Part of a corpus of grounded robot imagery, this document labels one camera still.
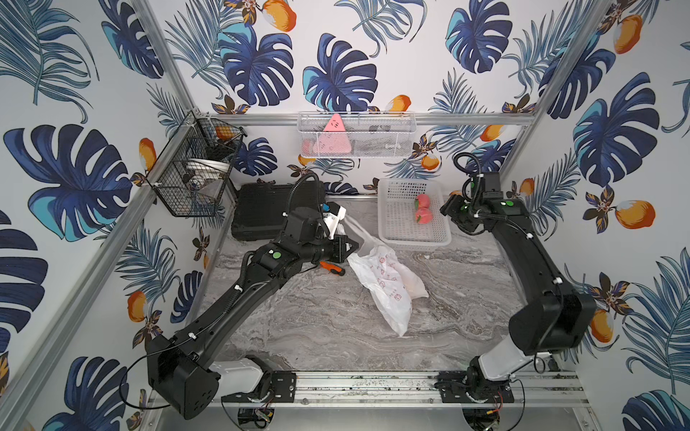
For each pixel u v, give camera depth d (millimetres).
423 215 1081
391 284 764
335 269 953
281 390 751
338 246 616
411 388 759
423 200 1133
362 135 1004
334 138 902
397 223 1121
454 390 734
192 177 835
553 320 400
